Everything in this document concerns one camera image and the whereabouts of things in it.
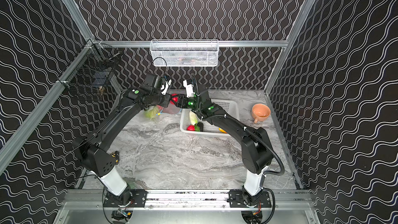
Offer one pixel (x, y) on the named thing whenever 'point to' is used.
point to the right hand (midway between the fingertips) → (174, 99)
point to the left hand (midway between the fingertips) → (171, 97)
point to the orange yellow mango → (222, 130)
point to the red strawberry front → (190, 128)
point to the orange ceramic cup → (260, 112)
